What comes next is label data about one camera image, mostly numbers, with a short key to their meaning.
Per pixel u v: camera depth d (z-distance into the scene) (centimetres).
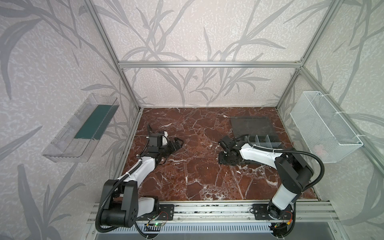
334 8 71
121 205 41
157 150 69
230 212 75
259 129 109
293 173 46
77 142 63
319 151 73
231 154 67
